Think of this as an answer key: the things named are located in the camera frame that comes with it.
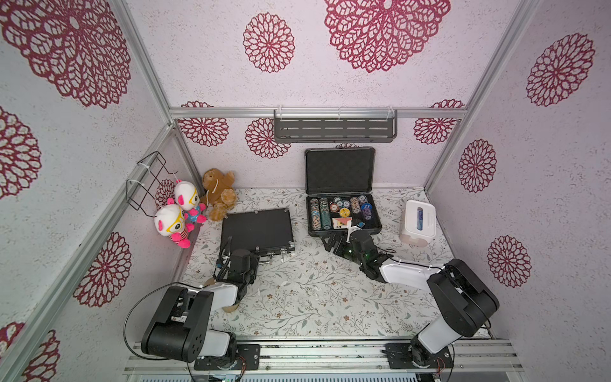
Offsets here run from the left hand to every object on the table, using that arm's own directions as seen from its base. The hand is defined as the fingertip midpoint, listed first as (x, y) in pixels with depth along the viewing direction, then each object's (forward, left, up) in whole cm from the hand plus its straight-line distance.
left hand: (258, 256), depth 94 cm
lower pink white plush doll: (+5, +30, +17) cm, 34 cm away
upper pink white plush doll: (+18, +28, +15) cm, 36 cm away
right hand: (+3, -27, +8) cm, 29 cm away
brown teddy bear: (+29, +21, +5) cm, 37 cm away
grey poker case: (+33, -35, +3) cm, 48 cm away
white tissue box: (+13, -66, +5) cm, 68 cm away
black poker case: (+10, -2, +2) cm, 10 cm away
